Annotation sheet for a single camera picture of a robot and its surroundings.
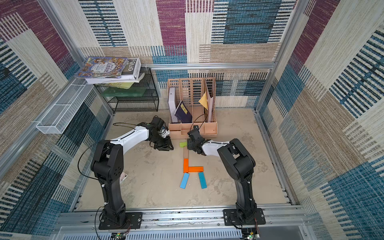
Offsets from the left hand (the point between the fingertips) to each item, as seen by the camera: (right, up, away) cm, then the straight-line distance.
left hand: (171, 147), depth 93 cm
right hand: (+13, +3, +8) cm, 15 cm away
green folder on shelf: (-26, +36, +6) cm, 44 cm away
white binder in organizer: (-1, +28, +5) cm, 29 cm away
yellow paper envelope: (+19, +28, -3) cm, 35 cm away
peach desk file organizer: (+12, +30, +12) cm, 34 cm away
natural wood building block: (+8, -4, +5) cm, 11 cm away
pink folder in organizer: (+23, +27, -8) cm, 36 cm away
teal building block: (+18, -17, -8) cm, 26 cm away
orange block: (+9, -10, -1) cm, 14 cm away
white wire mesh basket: (-51, +15, -23) cm, 58 cm away
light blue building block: (+8, -17, -8) cm, 21 cm away
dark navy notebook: (+6, +21, +13) cm, 26 cm away
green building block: (+6, +1, +6) cm, 8 cm away
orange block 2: (+15, -12, -4) cm, 19 cm away
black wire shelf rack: (-20, +32, +3) cm, 38 cm away
